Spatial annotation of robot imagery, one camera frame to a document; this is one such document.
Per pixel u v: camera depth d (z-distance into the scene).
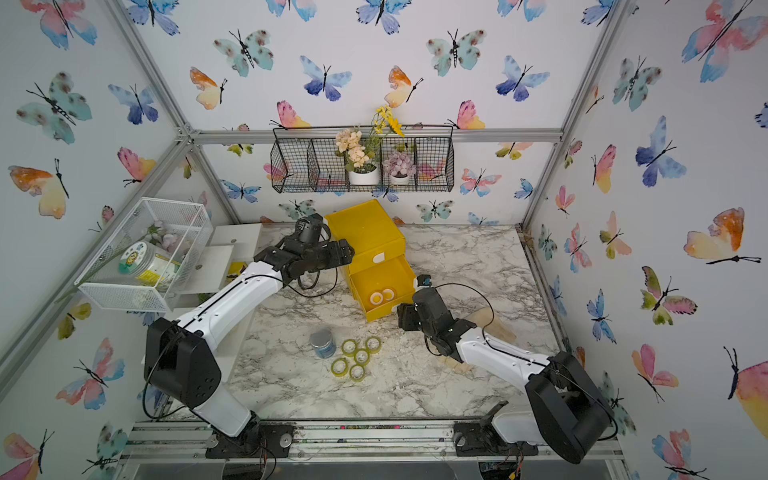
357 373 0.84
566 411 0.42
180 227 0.80
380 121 0.83
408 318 0.76
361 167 0.83
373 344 0.90
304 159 0.98
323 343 0.83
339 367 0.85
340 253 0.76
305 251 0.66
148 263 0.63
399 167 0.87
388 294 0.92
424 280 0.77
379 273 0.89
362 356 0.88
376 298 0.91
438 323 0.65
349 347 0.89
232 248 0.85
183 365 0.44
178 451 0.73
